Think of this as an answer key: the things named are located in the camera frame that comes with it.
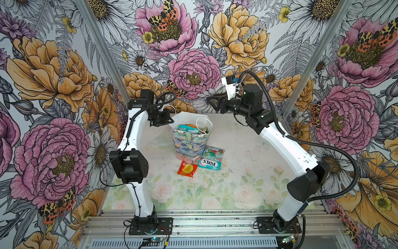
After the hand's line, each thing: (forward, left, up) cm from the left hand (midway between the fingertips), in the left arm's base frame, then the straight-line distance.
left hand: (172, 125), depth 84 cm
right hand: (-1, -19, +17) cm, 26 cm away
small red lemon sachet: (-15, -7, -22) cm, 28 cm away
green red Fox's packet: (-8, -22, -21) cm, 31 cm away
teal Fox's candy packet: (+2, -9, -5) cm, 11 cm away
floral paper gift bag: (-9, -9, -8) cm, 15 cm away
